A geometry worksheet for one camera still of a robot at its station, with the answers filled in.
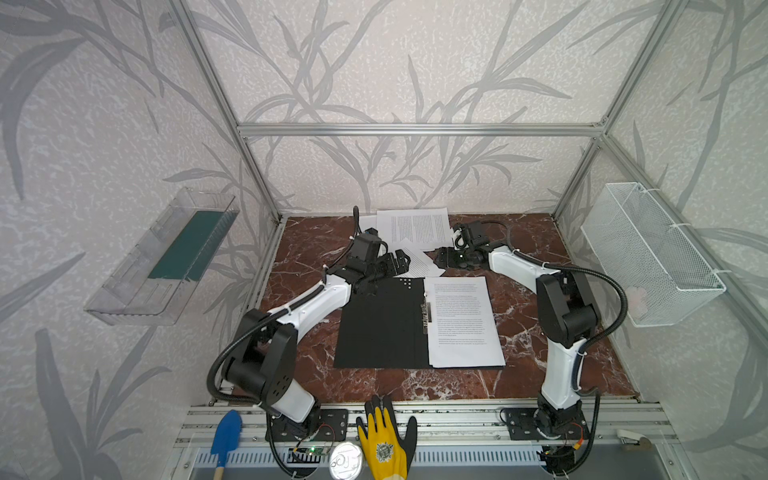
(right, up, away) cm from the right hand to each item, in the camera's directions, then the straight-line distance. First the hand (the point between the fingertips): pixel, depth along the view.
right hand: (443, 251), depth 99 cm
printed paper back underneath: (-28, +11, +20) cm, 36 cm away
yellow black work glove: (-17, -45, -31) cm, 58 cm away
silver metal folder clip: (-6, -20, -8) cm, 22 cm away
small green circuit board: (-37, -49, -27) cm, 67 cm away
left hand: (-13, 0, -12) cm, 18 cm away
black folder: (-20, -23, -10) cm, 32 cm away
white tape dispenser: (+40, -43, -29) cm, 66 cm away
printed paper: (+4, -24, -10) cm, 27 cm away
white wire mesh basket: (+41, -3, -38) cm, 56 cm away
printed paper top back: (-3, +9, +20) cm, 22 cm away
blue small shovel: (-57, -44, -27) cm, 77 cm away
